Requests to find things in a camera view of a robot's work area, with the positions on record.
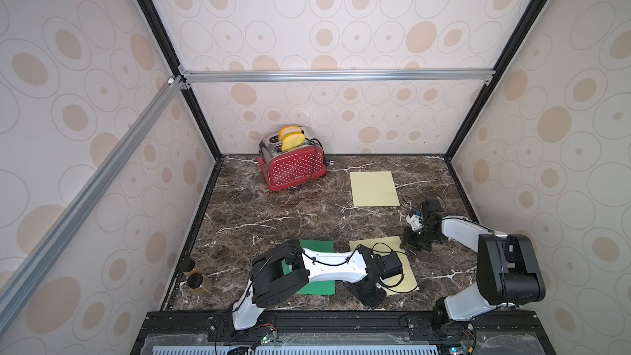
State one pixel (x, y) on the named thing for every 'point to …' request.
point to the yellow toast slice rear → (286, 130)
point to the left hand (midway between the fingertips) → (376, 309)
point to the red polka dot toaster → (284, 169)
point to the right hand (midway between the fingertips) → (401, 246)
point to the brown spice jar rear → (187, 265)
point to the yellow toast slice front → (292, 140)
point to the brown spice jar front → (199, 284)
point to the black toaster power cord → (315, 153)
